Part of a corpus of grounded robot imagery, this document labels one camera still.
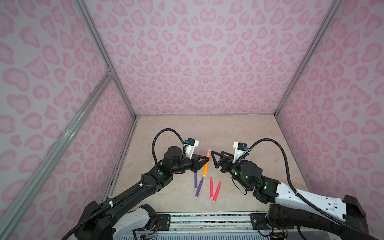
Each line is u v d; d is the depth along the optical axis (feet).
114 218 1.37
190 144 2.15
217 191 2.70
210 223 2.46
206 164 2.32
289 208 1.99
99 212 1.31
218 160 2.03
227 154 2.31
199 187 2.75
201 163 2.31
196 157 2.18
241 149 1.96
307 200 1.50
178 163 1.98
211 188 2.75
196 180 2.85
